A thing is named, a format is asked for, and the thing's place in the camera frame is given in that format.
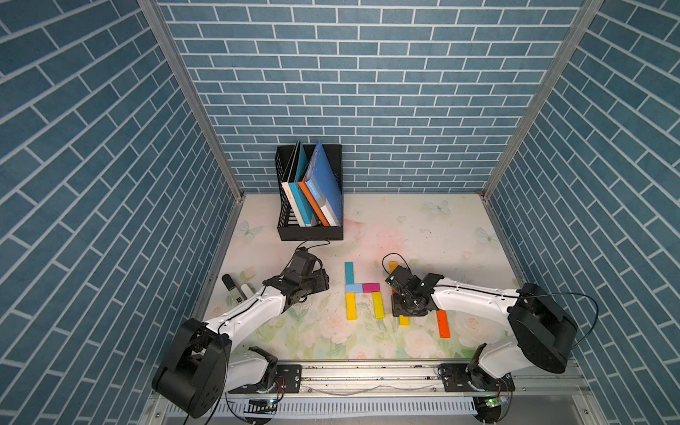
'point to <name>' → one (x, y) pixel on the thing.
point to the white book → (290, 195)
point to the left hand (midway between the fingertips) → (328, 280)
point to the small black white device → (231, 287)
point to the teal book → (302, 204)
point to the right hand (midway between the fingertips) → (399, 310)
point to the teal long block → (349, 270)
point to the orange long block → (444, 331)
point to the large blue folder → (322, 180)
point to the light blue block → (354, 288)
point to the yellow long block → (351, 305)
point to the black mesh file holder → (289, 223)
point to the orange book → (315, 205)
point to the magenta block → (370, 288)
